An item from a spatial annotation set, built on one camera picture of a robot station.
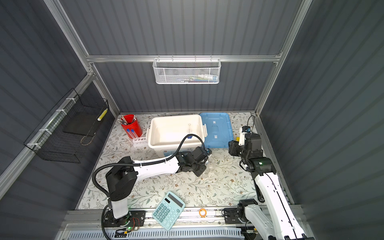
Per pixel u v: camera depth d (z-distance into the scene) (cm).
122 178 49
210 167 91
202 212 76
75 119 78
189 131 102
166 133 108
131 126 96
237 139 102
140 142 101
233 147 67
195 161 65
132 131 91
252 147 55
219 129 110
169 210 75
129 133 92
